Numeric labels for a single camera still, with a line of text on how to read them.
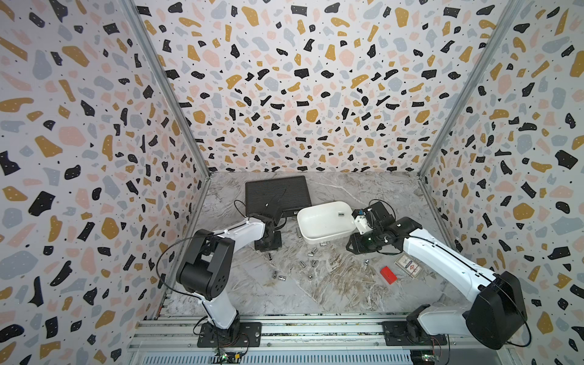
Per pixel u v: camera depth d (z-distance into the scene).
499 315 0.41
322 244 0.95
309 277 0.86
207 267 0.47
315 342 0.73
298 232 0.98
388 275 0.85
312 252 0.92
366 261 0.90
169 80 0.86
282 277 0.86
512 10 0.71
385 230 0.61
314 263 0.90
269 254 0.92
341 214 1.05
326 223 1.07
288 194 1.08
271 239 0.80
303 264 0.90
